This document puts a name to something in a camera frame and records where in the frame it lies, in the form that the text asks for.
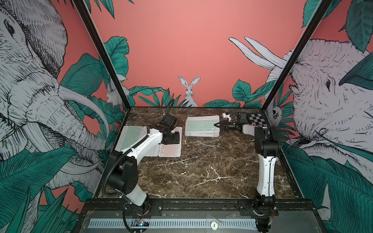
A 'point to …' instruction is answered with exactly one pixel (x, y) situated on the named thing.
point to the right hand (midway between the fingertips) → (215, 123)
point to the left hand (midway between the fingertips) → (177, 138)
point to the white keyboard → (156, 152)
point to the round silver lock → (214, 225)
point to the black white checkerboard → (257, 119)
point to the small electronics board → (140, 222)
